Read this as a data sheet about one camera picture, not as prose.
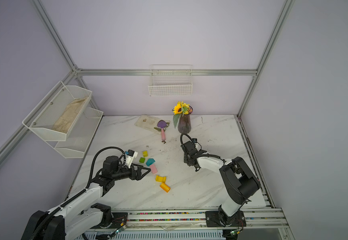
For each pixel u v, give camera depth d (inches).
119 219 28.9
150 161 37.6
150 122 45.3
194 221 29.4
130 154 29.4
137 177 28.1
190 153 28.6
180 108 35.5
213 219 28.9
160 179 34.0
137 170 28.0
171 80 37.6
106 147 28.4
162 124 44.9
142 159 37.6
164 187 33.0
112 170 26.1
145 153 38.1
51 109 29.4
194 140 33.3
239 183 18.0
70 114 31.7
